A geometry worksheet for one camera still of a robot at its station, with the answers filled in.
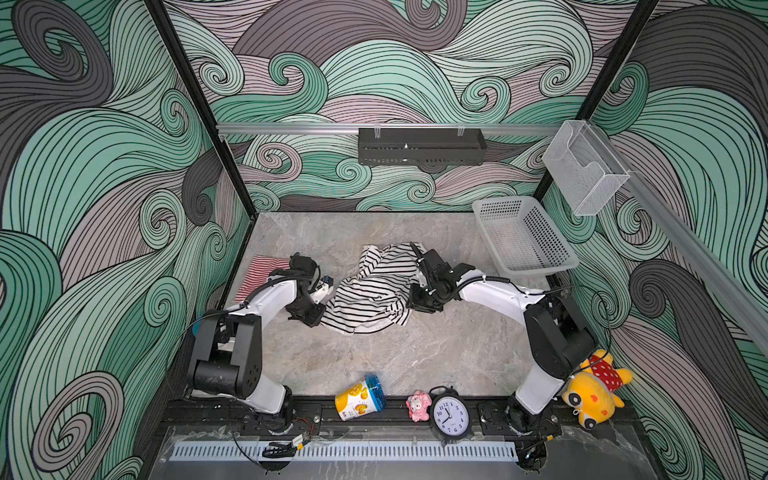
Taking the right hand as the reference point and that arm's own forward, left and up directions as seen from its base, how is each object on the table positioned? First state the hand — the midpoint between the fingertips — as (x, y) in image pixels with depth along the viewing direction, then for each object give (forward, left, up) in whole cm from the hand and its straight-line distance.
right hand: (408, 306), depth 89 cm
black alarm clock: (-28, -9, -2) cm, 30 cm away
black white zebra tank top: (+5, +9, -1) cm, 11 cm away
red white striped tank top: (+15, +50, -3) cm, 53 cm away
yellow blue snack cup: (-26, +12, +3) cm, 29 cm away
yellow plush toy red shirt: (-24, -43, +3) cm, 49 cm away
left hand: (-3, +29, -2) cm, 29 cm away
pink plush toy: (-26, -1, -1) cm, 26 cm away
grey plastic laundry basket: (+32, -45, -4) cm, 55 cm away
